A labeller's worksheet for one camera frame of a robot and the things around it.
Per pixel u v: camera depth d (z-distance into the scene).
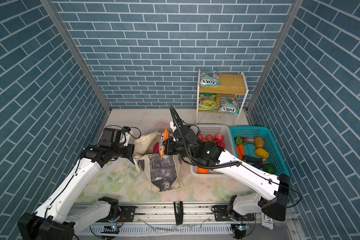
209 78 0.89
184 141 0.45
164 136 0.66
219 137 0.98
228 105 0.99
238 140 0.98
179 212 0.74
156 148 0.91
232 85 0.91
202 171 0.83
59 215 0.39
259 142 0.96
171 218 0.74
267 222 0.71
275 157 0.87
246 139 1.00
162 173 0.75
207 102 1.00
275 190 0.39
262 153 0.92
